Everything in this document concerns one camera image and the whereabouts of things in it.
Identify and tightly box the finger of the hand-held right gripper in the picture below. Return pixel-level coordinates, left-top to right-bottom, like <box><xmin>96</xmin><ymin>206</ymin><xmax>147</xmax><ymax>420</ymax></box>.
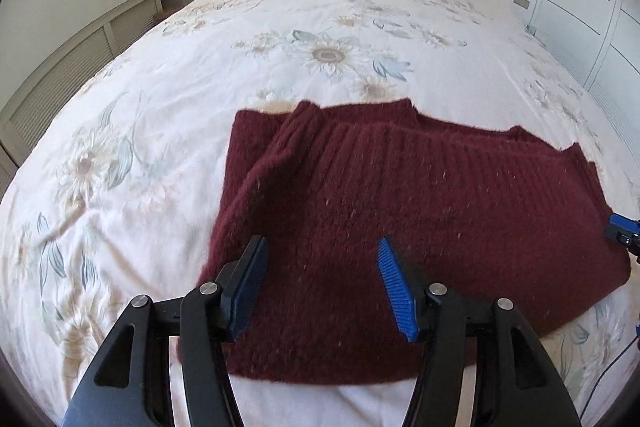
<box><xmin>604</xmin><ymin>213</ymin><xmax>640</xmax><ymax>264</ymax></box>

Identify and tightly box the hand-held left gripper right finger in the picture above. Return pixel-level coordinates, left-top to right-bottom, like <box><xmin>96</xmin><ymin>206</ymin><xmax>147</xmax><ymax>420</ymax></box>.
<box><xmin>377</xmin><ymin>237</ymin><xmax>584</xmax><ymax>427</ymax></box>

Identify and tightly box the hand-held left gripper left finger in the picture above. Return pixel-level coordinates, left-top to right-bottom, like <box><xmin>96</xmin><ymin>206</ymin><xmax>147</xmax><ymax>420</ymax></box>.
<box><xmin>62</xmin><ymin>235</ymin><xmax>270</xmax><ymax>427</ymax></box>

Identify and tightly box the dark red knit sweater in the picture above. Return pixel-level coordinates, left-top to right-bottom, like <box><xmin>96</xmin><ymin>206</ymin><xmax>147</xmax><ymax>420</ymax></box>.
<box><xmin>197</xmin><ymin>98</ymin><xmax>632</xmax><ymax>383</ymax></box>

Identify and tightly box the bed with floral cover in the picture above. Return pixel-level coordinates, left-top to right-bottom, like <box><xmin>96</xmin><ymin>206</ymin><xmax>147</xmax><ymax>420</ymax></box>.
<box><xmin>0</xmin><ymin>0</ymin><xmax>640</xmax><ymax>427</ymax></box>

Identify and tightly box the beige slatted low cabinet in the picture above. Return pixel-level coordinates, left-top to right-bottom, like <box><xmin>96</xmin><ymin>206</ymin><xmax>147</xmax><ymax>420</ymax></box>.
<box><xmin>0</xmin><ymin>0</ymin><xmax>181</xmax><ymax>188</ymax></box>

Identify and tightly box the wooden nightstand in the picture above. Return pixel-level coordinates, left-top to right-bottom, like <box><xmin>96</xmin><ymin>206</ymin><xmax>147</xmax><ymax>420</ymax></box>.
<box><xmin>154</xmin><ymin>0</ymin><xmax>197</xmax><ymax>22</ymax></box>

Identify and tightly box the black cable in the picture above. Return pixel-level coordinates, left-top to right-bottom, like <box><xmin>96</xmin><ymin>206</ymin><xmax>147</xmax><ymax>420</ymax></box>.
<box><xmin>584</xmin><ymin>322</ymin><xmax>640</xmax><ymax>419</ymax></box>

